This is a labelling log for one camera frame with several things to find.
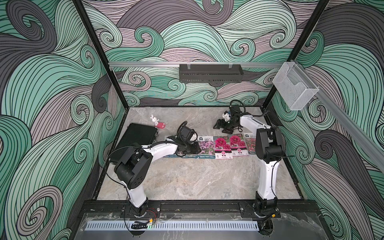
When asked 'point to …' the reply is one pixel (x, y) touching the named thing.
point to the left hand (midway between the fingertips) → (200, 149)
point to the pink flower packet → (238, 145)
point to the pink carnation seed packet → (222, 147)
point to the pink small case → (161, 125)
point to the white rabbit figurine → (154, 119)
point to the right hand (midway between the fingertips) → (217, 128)
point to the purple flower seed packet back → (206, 145)
